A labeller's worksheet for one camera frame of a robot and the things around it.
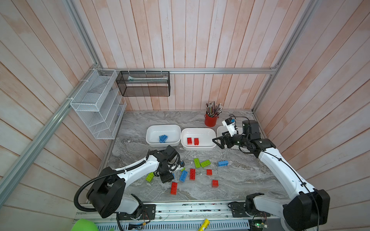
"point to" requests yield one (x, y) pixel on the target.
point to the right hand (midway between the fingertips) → (218, 136)
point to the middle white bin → (205, 135)
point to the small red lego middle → (209, 172)
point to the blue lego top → (163, 137)
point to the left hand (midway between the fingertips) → (165, 176)
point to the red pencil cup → (210, 121)
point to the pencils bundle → (213, 110)
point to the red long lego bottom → (174, 188)
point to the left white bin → (173, 131)
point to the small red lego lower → (215, 183)
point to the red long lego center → (192, 174)
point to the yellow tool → (204, 225)
